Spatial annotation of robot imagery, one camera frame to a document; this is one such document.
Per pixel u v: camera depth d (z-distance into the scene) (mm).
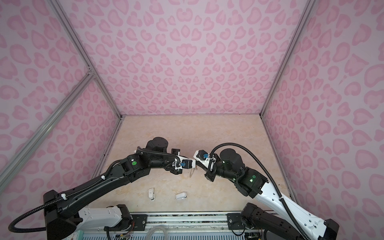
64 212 391
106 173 461
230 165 495
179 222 749
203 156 540
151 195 785
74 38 781
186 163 524
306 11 705
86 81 865
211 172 549
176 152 589
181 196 801
